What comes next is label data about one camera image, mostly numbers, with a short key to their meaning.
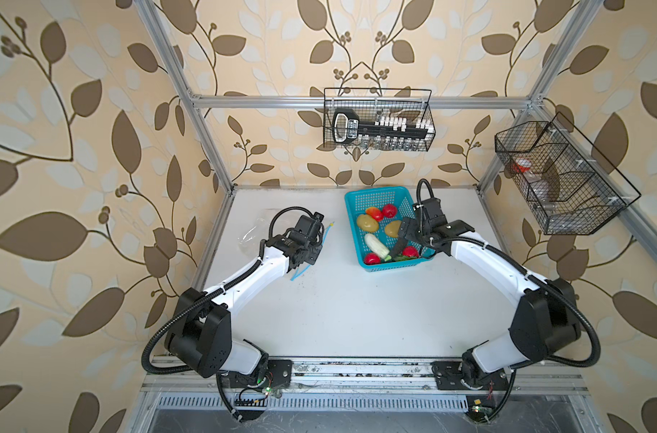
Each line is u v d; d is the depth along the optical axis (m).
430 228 0.65
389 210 1.07
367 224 1.04
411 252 0.94
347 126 0.83
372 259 0.93
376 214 1.08
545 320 0.43
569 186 0.73
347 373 0.76
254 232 0.99
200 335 0.42
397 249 0.96
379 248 0.96
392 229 0.99
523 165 0.81
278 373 0.75
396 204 1.08
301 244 0.65
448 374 0.72
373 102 0.89
